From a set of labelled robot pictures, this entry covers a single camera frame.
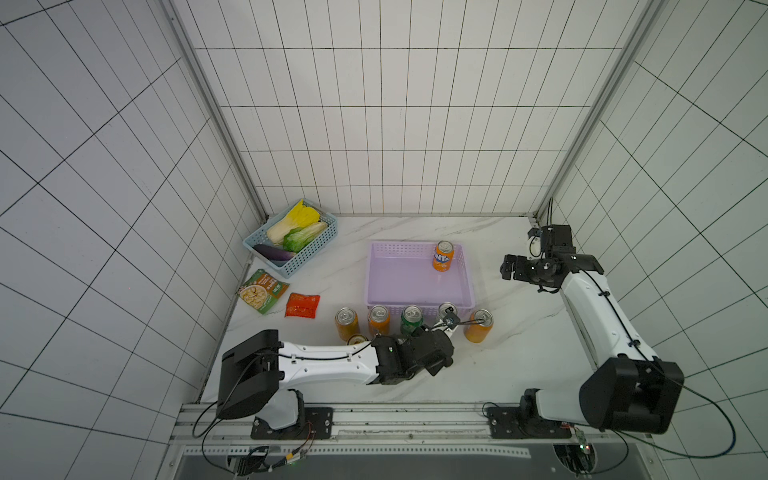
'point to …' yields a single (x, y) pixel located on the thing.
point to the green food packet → (264, 291)
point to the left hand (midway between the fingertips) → (432, 343)
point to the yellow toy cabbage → (300, 216)
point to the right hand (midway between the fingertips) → (506, 266)
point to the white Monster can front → (446, 308)
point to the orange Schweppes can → (478, 333)
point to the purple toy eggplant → (275, 252)
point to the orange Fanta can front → (379, 320)
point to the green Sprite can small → (411, 318)
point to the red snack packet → (300, 305)
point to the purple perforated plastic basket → (401, 274)
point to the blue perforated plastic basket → (286, 269)
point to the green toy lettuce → (296, 238)
